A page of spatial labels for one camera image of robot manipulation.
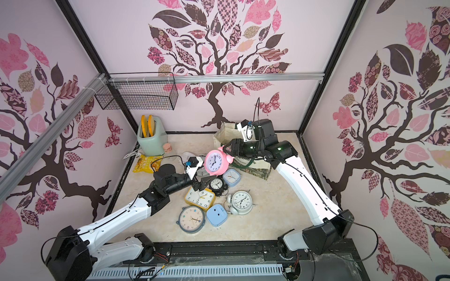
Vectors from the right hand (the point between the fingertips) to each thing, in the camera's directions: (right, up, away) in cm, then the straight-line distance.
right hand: (227, 147), depth 69 cm
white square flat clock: (-26, -5, +38) cm, 47 cm away
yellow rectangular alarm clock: (-12, -26, +19) cm, 35 cm away
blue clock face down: (-5, -32, +13) cm, 35 cm away
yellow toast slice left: (-47, +12, +26) cm, 55 cm away
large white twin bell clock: (+6, -27, +16) cm, 33 cm away
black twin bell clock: (-6, -20, +22) cm, 31 cm away
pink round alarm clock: (-5, -6, +2) cm, 8 cm away
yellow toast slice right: (-44, +13, +29) cm, 54 cm away
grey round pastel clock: (-17, -34, +12) cm, 40 cm away
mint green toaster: (-43, +1, +31) cm, 53 cm away
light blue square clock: (+2, -17, +26) cm, 31 cm away
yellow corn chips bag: (-47, -10, +31) cm, 57 cm away
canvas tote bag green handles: (+16, -10, +23) cm, 30 cm away
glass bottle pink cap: (-36, 0, +31) cm, 48 cm away
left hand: (-8, -10, +5) cm, 14 cm away
